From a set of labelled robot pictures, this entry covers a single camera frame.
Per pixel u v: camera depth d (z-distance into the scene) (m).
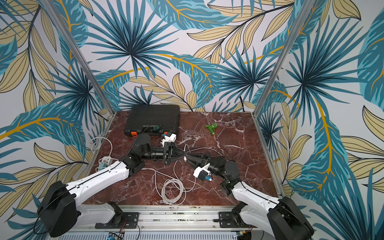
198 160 0.62
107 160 0.90
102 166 0.84
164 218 0.75
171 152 0.64
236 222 0.65
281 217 0.41
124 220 0.72
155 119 1.06
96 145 1.00
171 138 0.70
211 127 1.10
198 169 0.57
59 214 0.39
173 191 0.83
